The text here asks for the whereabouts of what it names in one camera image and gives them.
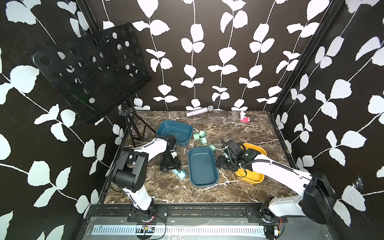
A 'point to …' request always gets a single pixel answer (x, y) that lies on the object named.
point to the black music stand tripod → (127, 109)
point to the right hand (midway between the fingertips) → (217, 162)
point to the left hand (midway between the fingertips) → (175, 168)
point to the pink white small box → (246, 119)
